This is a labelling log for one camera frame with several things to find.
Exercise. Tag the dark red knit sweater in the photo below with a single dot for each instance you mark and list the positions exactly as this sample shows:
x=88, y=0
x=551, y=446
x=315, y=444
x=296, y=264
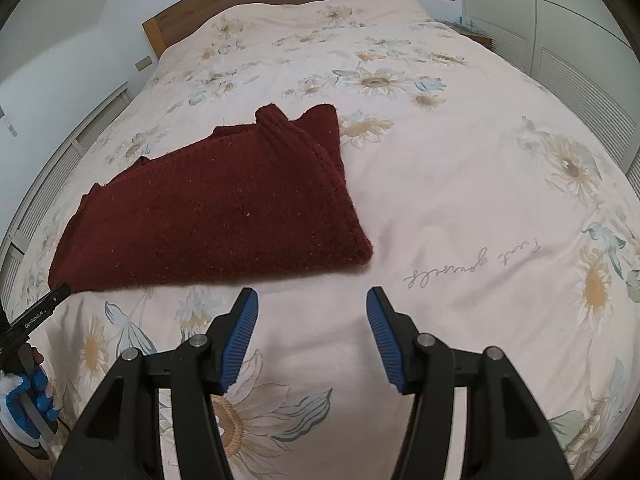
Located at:
x=215, y=210

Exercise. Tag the bed with floral duvet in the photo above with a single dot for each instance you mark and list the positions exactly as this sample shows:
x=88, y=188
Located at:
x=450, y=185

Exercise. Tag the white louvered wardrobe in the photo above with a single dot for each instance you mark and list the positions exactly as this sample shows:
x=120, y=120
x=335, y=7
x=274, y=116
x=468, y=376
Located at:
x=560, y=35

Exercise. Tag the wooden headboard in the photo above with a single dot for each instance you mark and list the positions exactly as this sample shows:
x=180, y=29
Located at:
x=260, y=5

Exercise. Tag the wooden nightstand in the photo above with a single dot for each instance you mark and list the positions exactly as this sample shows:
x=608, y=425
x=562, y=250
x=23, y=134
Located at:
x=475, y=35

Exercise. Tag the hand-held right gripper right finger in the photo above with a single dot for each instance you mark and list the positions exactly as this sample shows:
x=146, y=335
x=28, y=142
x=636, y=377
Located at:
x=387, y=340

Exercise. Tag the person's left hand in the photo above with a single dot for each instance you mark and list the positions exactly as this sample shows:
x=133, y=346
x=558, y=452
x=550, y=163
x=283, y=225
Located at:
x=25, y=400

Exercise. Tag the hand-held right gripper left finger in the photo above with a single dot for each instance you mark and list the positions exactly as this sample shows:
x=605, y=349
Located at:
x=240, y=340

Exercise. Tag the beige wall switch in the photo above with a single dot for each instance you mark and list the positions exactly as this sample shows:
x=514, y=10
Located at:
x=143, y=63

